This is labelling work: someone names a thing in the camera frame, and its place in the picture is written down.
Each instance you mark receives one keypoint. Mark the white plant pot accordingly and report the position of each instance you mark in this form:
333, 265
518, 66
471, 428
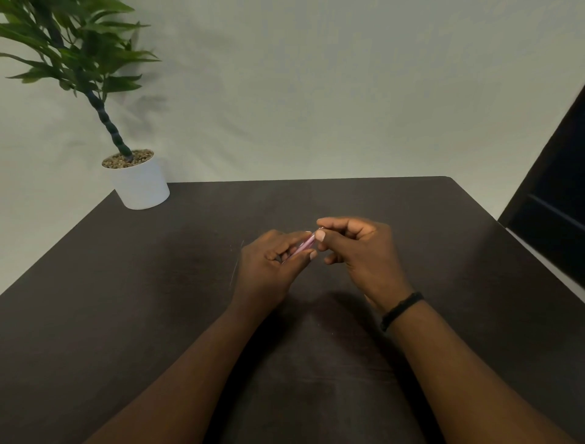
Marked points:
141, 187

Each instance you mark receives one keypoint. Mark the person's right hand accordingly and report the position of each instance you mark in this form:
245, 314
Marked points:
370, 260

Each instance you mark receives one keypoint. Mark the person's right forearm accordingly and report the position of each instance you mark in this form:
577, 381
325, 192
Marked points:
457, 389

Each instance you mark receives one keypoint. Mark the pink mechanical pencil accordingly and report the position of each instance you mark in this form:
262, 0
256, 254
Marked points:
305, 243

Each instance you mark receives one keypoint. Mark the green artificial plant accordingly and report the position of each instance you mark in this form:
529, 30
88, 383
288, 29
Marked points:
82, 45

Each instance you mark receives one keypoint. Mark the person's left hand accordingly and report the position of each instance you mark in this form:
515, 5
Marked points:
263, 279

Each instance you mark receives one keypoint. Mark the black wristband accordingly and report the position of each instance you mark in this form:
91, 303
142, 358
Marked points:
402, 306

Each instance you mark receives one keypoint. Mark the person's left forearm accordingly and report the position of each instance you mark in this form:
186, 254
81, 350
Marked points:
192, 379

